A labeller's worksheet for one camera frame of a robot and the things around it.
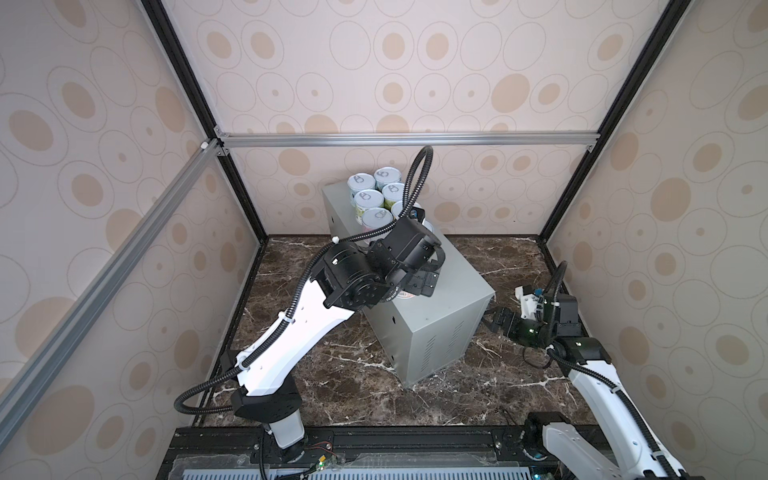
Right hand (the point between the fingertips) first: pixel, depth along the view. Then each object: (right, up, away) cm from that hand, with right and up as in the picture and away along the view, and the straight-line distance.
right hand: (493, 319), depth 79 cm
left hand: (-21, +15, -20) cm, 33 cm away
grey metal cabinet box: (-21, +1, -22) cm, 30 cm away
